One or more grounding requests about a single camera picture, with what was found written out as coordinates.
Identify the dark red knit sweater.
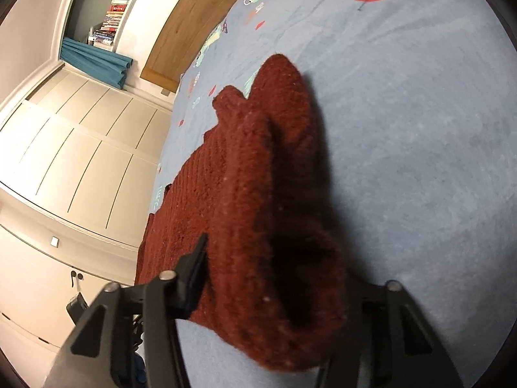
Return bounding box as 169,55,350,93
135,54,345,372

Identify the white wardrobe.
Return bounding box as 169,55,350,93
1,68,171,387

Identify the teal curtain left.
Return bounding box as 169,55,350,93
60,38,133,89

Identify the blue patterned bed cover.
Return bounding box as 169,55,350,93
150,0,516,387

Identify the row of books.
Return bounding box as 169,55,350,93
88,0,132,51

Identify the wooden headboard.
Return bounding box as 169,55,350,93
140,0,237,93

